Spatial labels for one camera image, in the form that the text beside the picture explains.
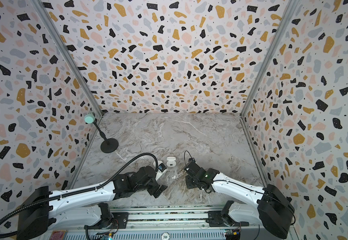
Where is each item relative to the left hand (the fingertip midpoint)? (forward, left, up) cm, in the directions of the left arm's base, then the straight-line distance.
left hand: (164, 179), depth 78 cm
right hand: (+1, -13, -5) cm, 14 cm away
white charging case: (+14, -3, -10) cm, 17 cm away
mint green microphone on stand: (+27, +39, -9) cm, 48 cm away
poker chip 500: (-24, -1, -9) cm, 25 cm away
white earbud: (+5, -5, -9) cm, 11 cm away
